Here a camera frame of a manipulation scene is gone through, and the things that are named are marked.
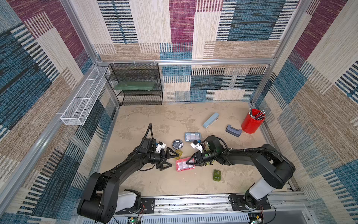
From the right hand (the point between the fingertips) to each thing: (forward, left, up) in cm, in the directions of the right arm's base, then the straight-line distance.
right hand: (190, 164), depth 81 cm
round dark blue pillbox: (+16, +7, -6) cm, 19 cm away
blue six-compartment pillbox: (+22, -2, -5) cm, 23 cm away
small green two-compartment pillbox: (-5, -15, -4) cm, 17 cm away
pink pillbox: (0, +5, -1) cm, 5 cm away
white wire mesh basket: (+30, +72, +13) cm, 79 cm away
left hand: (+1, +8, +3) cm, 9 cm away
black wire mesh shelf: (+59, +37, +23) cm, 73 cm away
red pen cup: (+25, -42, +8) cm, 49 cm away
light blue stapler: (+34, -17, -3) cm, 38 cm away
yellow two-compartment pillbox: (+10, +6, -4) cm, 12 cm away
